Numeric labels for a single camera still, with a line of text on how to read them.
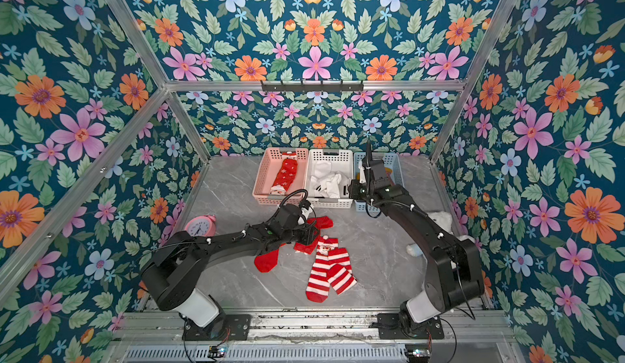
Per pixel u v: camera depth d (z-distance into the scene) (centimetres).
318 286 82
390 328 72
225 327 68
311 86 93
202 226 93
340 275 82
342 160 115
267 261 86
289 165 114
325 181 103
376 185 65
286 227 69
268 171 115
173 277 45
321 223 99
